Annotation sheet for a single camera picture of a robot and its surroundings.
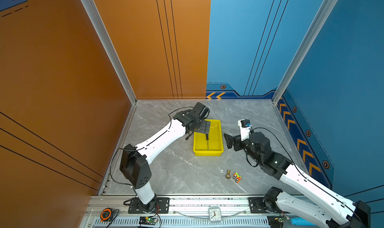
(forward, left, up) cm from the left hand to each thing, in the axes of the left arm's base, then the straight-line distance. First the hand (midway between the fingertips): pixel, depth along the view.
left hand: (201, 124), depth 83 cm
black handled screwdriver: (+1, -4, -17) cm, 18 cm away
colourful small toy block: (-23, -20, -17) cm, 35 cm away
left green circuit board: (-43, +25, -20) cm, 53 cm away
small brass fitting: (-23, -15, -17) cm, 32 cm away
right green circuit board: (-42, -38, -18) cm, 59 cm away
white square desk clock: (-40, -7, -16) cm, 44 cm away
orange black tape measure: (-41, +44, -16) cm, 62 cm away
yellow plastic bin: (-2, -10, -18) cm, 21 cm away
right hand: (-8, -15, +4) cm, 17 cm away
